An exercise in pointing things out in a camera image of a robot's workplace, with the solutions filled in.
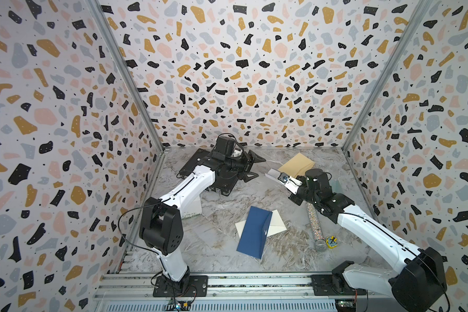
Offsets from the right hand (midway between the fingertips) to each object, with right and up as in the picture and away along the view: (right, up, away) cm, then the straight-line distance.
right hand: (287, 182), depth 81 cm
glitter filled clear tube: (+14, -25, +1) cm, 29 cm away
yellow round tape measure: (+20, -26, +3) cm, 33 cm away
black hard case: (-25, +3, -12) cm, 28 cm away
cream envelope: (-3, -21, +10) cm, 23 cm away
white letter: (-5, +3, +5) cm, 8 cm away
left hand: (-10, +7, -4) cm, 13 cm away
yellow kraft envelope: (+12, +7, +33) cm, 36 cm away
